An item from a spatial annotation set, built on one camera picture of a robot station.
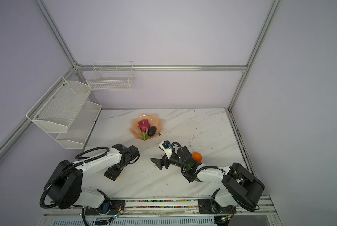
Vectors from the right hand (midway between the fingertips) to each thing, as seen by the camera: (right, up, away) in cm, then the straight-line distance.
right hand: (155, 153), depth 77 cm
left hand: (-24, -11, +4) cm, 27 cm away
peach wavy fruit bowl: (-5, +18, +32) cm, 37 cm away
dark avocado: (-6, +11, +22) cm, 25 cm away
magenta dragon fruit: (-11, +16, +22) cm, 29 cm away
